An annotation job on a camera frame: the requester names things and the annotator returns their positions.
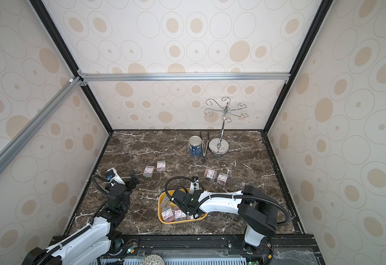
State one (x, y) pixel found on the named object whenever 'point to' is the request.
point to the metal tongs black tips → (204, 153)
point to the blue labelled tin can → (195, 146)
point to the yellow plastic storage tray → (169, 213)
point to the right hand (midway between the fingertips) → (195, 197)
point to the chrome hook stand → (220, 146)
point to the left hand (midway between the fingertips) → (129, 170)
